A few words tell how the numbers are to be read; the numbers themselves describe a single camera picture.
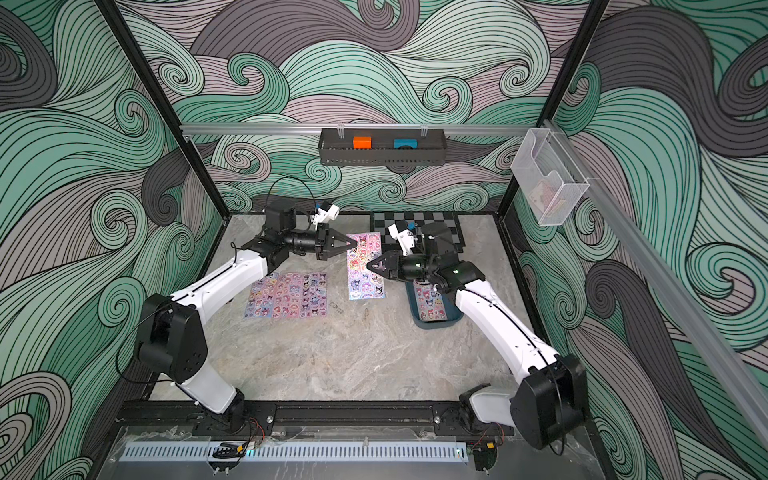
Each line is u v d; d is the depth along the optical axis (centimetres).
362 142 93
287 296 95
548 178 76
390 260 66
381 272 72
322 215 74
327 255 71
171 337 44
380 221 114
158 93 86
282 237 67
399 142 93
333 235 71
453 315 92
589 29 73
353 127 94
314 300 95
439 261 59
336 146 95
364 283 70
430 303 93
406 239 69
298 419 75
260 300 95
